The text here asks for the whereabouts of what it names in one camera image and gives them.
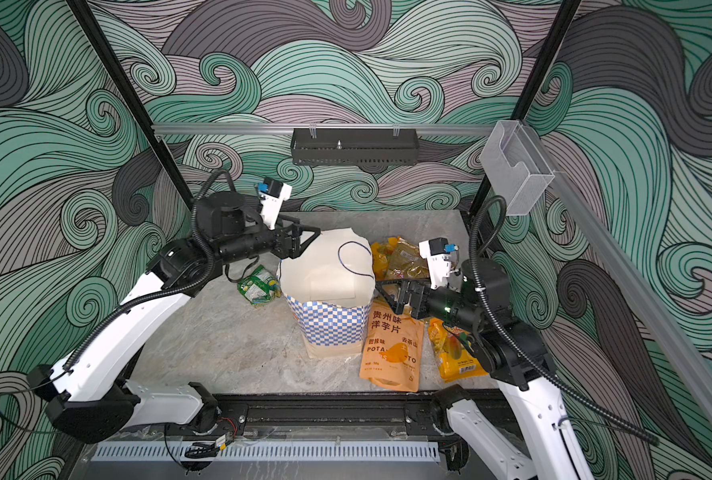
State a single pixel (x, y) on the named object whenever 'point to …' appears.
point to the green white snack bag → (259, 287)
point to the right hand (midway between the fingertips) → (392, 286)
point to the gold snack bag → (397, 259)
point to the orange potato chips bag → (392, 348)
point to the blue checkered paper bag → (329, 288)
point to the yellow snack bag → (456, 359)
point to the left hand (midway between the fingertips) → (310, 223)
